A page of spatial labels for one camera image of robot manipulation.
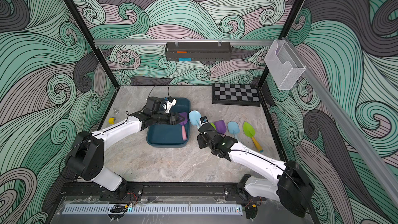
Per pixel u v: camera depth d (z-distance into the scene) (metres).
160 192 0.75
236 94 1.10
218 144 0.60
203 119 0.71
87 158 0.44
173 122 0.75
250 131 0.95
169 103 0.78
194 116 0.86
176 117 0.76
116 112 1.03
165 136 0.90
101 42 0.96
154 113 0.72
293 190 0.39
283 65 0.78
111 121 0.98
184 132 0.92
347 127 0.52
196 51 0.95
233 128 0.95
